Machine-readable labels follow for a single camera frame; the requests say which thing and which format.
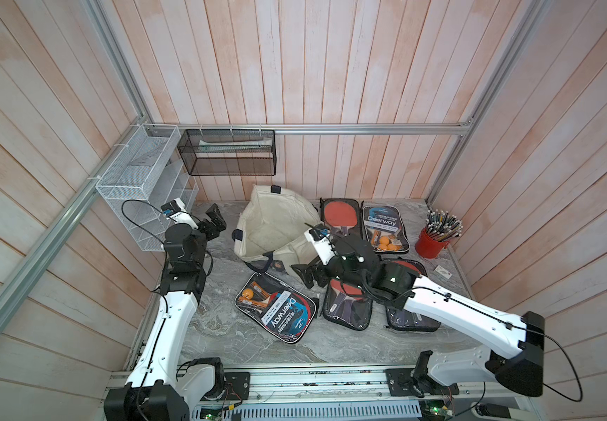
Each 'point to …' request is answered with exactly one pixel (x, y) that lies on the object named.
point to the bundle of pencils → (441, 225)
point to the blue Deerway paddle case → (384, 229)
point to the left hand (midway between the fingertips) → (207, 213)
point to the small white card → (443, 271)
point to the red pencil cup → (428, 246)
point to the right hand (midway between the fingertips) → (304, 255)
